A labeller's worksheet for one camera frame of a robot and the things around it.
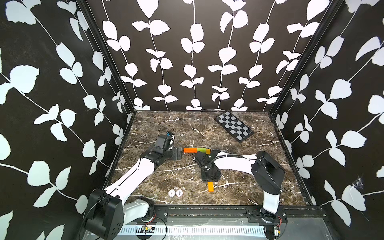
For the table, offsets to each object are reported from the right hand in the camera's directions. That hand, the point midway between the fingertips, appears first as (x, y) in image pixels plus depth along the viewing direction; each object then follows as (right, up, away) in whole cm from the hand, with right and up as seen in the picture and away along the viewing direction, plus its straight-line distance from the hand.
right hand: (205, 179), depth 85 cm
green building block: (-1, +15, +13) cm, 20 cm away
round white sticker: (-19, -6, -5) cm, 20 cm away
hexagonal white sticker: (-14, -6, -5) cm, 16 cm away
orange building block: (-9, +15, +13) cm, 22 cm away
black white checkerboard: (+23, +31, +22) cm, 44 cm away
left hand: (-17, +18, 0) cm, 25 cm away
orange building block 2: (+3, -2, -4) cm, 5 cm away
